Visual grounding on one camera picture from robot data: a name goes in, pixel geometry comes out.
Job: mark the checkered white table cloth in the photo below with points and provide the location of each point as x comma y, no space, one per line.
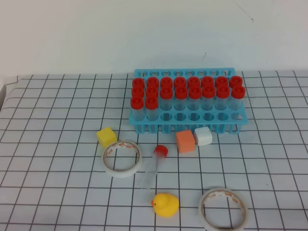
52,177

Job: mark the middle row tube one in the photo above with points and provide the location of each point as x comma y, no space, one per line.
137,92

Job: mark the middle row tube seven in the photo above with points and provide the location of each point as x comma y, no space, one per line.
222,96

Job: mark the row tube one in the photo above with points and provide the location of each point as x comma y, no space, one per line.
137,92
138,83
137,107

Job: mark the row tube five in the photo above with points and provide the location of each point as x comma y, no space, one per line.
193,81
194,94

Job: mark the red capped test tube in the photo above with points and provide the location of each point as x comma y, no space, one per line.
152,165

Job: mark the back row tube eight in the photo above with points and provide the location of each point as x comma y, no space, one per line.
235,81

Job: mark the white tape roll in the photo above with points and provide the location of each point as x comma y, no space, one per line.
227,193
126,145

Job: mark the back row tube two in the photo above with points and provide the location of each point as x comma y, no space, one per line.
152,82

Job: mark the middle row tube four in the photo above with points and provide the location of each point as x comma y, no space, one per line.
181,94

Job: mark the row tube seven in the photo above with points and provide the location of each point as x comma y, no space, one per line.
221,81
222,96

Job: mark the front row tube one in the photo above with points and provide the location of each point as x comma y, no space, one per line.
137,107

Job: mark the row tube eight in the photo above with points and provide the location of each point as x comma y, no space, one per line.
235,81
237,95

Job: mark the right white tape roll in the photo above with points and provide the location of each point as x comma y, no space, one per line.
227,193

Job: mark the row tube six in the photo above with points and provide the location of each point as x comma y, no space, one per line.
207,81
208,93

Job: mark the back row tube seven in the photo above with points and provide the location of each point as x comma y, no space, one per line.
221,81

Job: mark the row tube four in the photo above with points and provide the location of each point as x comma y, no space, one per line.
179,82
181,94

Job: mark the middle row tube three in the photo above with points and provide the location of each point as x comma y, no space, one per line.
166,94

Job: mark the back row tube three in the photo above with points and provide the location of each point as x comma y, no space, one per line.
166,82

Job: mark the middle row tube two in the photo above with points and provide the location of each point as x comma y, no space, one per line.
152,92

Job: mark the back row tube six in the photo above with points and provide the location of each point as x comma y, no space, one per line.
207,81

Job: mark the front row tube two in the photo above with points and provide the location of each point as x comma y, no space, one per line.
151,104

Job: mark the yellow rubber duck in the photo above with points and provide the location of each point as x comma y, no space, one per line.
165,204

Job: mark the middle row tube six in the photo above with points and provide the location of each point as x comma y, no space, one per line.
208,93

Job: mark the middle row tube eight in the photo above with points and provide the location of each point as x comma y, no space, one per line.
237,95

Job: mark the row tube three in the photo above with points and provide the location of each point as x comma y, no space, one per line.
166,94
166,82

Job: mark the blue test tube rack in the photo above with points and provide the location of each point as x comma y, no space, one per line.
218,121

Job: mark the orange foam cube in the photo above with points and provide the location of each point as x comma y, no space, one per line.
185,141

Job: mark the row tube two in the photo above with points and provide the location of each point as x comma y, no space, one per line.
151,104
152,92
152,82

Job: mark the white foam cube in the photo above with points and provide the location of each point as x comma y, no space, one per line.
203,136

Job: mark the back row tube one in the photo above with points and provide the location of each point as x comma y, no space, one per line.
138,83

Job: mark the back row tube five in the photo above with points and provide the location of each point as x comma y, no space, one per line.
193,81

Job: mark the middle row tube five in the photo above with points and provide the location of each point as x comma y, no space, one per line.
194,94

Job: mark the yellow foam cube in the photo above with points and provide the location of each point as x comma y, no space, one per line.
106,137

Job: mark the left white tape roll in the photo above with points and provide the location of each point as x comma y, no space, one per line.
126,145

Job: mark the back row tube four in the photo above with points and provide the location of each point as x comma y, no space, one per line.
179,82

